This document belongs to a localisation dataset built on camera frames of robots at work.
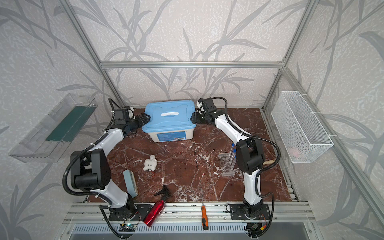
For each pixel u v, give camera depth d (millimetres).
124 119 715
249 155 517
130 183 785
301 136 618
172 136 941
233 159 847
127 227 713
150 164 866
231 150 857
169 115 935
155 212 719
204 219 703
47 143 639
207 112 718
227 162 903
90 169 463
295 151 722
